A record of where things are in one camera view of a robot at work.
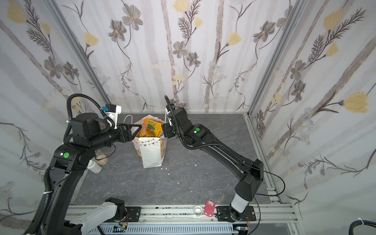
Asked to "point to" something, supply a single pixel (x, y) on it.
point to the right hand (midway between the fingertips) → (166, 120)
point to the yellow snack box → (151, 129)
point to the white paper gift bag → (152, 150)
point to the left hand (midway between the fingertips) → (135, 122)
